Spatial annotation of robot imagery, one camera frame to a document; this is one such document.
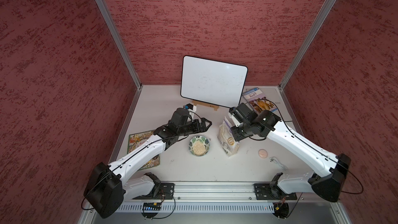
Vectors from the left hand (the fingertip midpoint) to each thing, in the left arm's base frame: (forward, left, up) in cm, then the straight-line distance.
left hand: (204, 127), depth 78 cm
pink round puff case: (-7, -33, -16) cm, 38 cm away
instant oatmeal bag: (-8, -13, -7) cm, 16 cm away
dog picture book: (+29, -38, -14) cm, 50 cm away
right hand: (-5, -15, 0) cm, 16 cm away
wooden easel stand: (+23, -7, -14) cm, 28 cm away
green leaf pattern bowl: (-4, +3, -15) cm, 16 cm away
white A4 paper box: (+39, -54, -19) cm, 69 cm away
